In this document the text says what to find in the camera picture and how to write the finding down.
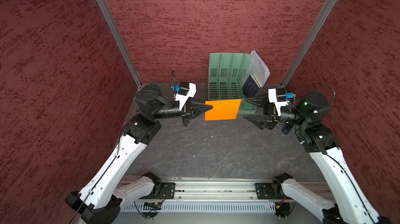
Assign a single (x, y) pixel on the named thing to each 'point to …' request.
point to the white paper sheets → (256, 66)
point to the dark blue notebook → (251, 87)
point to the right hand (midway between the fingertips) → (242, 109)
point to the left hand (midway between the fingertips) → (208, 110)
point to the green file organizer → (226, 73)
